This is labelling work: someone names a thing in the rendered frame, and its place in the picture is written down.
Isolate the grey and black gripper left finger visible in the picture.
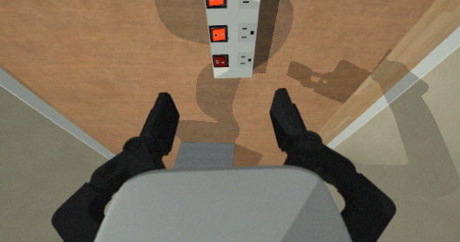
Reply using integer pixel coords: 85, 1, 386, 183
51, 92, 179, 242

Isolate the grey power strip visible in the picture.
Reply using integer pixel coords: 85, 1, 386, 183
205, 0, 260, 78

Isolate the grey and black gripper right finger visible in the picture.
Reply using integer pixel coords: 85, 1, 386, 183
269, 88, 396, 242

